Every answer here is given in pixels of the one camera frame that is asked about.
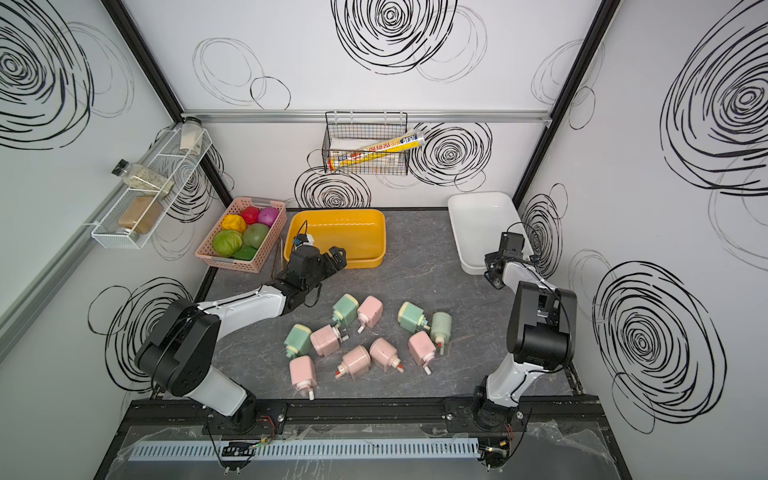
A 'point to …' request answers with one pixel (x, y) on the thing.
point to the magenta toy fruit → (267, 215)
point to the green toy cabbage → (227, 242)
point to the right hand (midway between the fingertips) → (494, 261)
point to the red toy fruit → (250, 214)
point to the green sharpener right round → (441, 328)
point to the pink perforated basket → (248, 259)
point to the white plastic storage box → (477, 222)
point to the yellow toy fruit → (234, 222)
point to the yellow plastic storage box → (359, 233)
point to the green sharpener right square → (411, 316)
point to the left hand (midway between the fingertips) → (336, 255)
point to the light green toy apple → (255, 234)
